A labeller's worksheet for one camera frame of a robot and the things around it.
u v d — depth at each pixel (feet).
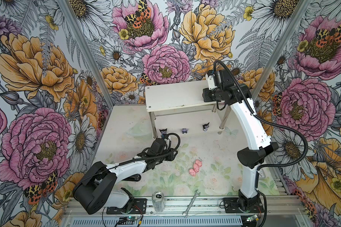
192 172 2.73
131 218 2.34
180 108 2.51
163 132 3.00
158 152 2.26
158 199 2.11
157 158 1.98
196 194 2.55
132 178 2.73
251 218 2.35
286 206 2.50
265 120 3.43
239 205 2.38
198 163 2.86
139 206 2.41
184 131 3.08
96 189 1.40
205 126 3.08
